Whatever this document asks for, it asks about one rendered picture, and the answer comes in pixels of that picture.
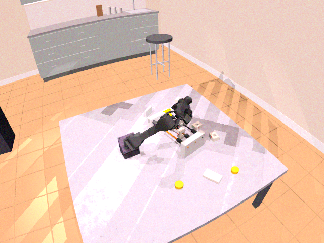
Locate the yellow short cylinder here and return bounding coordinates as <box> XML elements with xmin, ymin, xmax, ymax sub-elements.
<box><xmin>231</xmin><ymin>166</ymin><xmax>239</xmax><ymax>174</ymax></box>
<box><xmin>175</xmin><ymin>180</ymin><xmax>183</xmax><ymax>189</ymax></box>

